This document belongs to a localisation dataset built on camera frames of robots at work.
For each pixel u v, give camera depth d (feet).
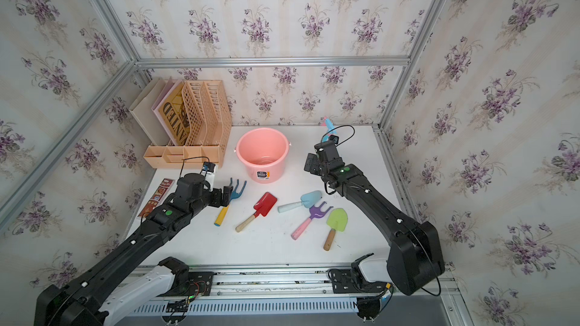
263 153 3.46
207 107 3.53
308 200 3.06
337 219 2.90
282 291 2.39
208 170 2.27
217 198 2.30
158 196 3.05
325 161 2.06
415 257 1.32
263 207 2.98
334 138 2.41
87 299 1.29
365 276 2.02
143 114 2.87
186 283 2.18
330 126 3.14
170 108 3.05
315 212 2.91
